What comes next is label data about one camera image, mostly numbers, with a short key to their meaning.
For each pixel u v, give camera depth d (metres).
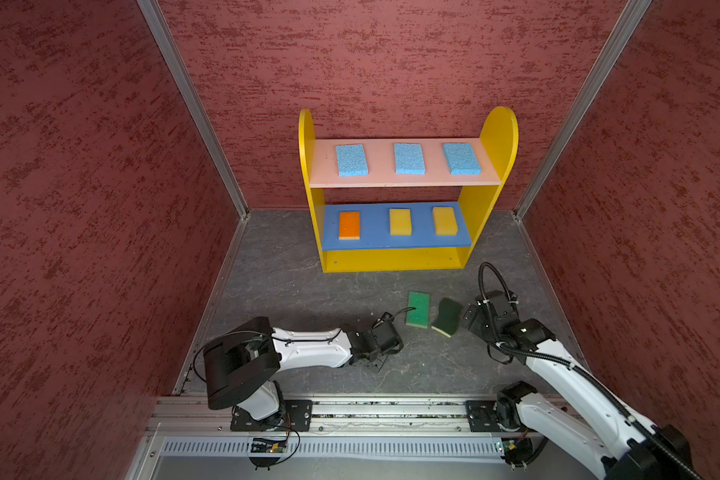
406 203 1.19
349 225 0.97
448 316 0.90
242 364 0.43
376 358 0.76
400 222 0.96
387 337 0.66
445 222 0.97
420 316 0.90
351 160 0.76
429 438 0.72
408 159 0.76
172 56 0.78
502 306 0.63
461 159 0.76
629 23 0.73
